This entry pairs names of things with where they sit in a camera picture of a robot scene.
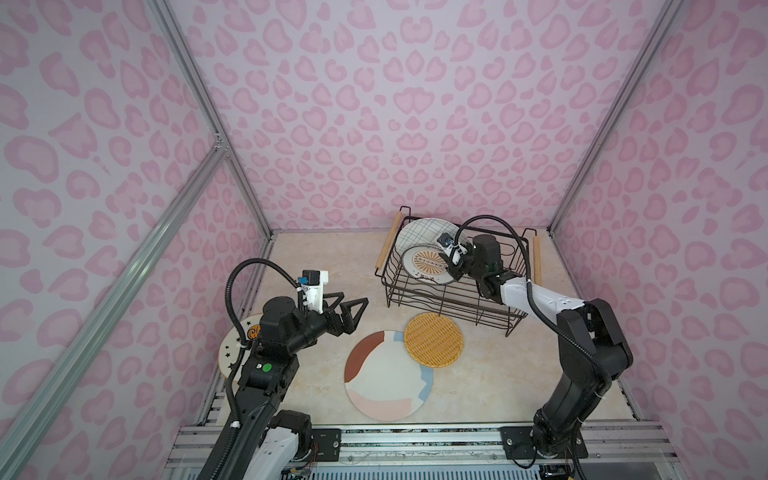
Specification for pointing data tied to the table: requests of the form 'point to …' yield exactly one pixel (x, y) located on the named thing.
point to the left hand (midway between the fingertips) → (355, 295)
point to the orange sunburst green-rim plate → (423, 261)
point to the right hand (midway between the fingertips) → (447, 245)
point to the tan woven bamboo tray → (433, 340)
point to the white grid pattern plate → (423, 231)
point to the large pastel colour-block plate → (382, 382)
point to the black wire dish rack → (459, 299)
